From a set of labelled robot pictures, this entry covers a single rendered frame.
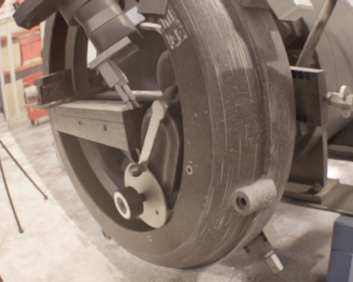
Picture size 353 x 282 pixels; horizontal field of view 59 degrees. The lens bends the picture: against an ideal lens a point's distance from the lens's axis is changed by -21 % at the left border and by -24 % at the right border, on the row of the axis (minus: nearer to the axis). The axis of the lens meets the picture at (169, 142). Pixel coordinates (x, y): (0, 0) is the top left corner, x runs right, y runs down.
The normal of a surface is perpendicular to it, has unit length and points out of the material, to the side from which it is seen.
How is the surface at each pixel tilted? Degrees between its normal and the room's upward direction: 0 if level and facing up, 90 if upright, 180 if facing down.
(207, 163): 90
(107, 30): 83
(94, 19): 66
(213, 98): 90
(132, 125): 92
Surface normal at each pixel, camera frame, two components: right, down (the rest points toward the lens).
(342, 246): -0.79, 0.28
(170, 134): -0.15, 0.18
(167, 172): -0.13, 0.56
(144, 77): 0.58, 0.07
